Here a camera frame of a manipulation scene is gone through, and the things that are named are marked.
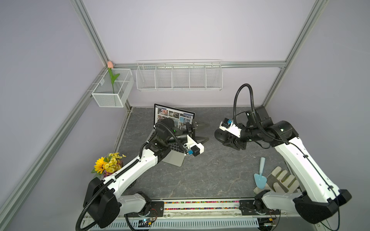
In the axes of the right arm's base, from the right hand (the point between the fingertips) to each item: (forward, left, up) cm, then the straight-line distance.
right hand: (227, 135), depth 69 cm
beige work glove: (-13, -34, -28) cm, 46 cm away
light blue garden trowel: (-13, -23, -29) cm, 39 cm away
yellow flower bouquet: (-13, +55, -3) cm, 56 cm away
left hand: (0, +10, +6) cm, 12 cm away
